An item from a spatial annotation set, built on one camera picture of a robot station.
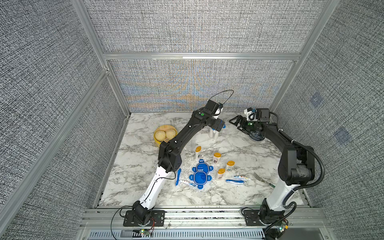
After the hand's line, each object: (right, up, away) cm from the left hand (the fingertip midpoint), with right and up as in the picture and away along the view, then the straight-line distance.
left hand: (219, 120), depth 93 cm
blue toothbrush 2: (+7, -35, -7) cm, 37 cm away
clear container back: (-2, -10, +9) cm, 13 cm away
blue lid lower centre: (-12, -34, -7) cm, 37 cm away
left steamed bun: (-38, -10, +7) cm, 40 cm away
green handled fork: (+24, -35, -7) cm, 43 cm away
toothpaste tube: (-19, -36, -9) cm, 42 cm away
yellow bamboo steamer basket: (-36, -5, +14) cm, 39 cm away
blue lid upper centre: (-11, -28, -3) cm, 30 cm away
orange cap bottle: (-13, -17, -6) cm, 23 cm away
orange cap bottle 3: (+4, -25, -11) cm, 28 cm away
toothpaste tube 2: (+11, -33, -7) cm, 35 cm away
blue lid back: (+3, -4, 0) cm, 5 cm away
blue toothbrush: (-25, -32, -5) cm, 41 cm away
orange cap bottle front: (-2, -28, -15) cm, 32 cm away
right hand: (+9, 0, -1) cm, 9 cm away
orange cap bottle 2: (-3, -22, -8) cm, 23 cm away
